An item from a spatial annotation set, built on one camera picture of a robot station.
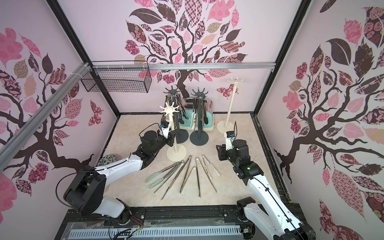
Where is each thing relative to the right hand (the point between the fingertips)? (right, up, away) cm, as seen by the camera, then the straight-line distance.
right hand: (221, 144), depth 79 cm
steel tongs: (-13, -12, +16) cm, 24 cm away
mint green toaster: (-18, +24, +23) cm, 38 cm away
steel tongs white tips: (-15, +12, +6) cm, 20 cm away
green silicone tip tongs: (-26, -15, +11) cm, 32 cm away
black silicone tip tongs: (-20, +16, +7) cm, 27 cm away
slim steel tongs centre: (-20, -19, +8) cm, 28 cm away
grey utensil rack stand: (-24, +4, +28) cm, 37 cm away
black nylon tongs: (-8, +14, +7) cm, 17 cm away
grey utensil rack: (-11, +1, +26) cm, 28 cm away
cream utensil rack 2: (+9, +10, +31) cm, 34 cm away
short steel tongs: (-18, -22, +8) cm, 29 cm away
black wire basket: (-65, +42, +16) cm, 79 cm away
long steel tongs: (-23, -15, +13) cm, 30 cm away
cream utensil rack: (-29, -9, +19) cm, 35 cm away
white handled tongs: (-7, -17, +10) cm, 21 cm away
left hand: (-24, +6, +5) cm, 25 cm away
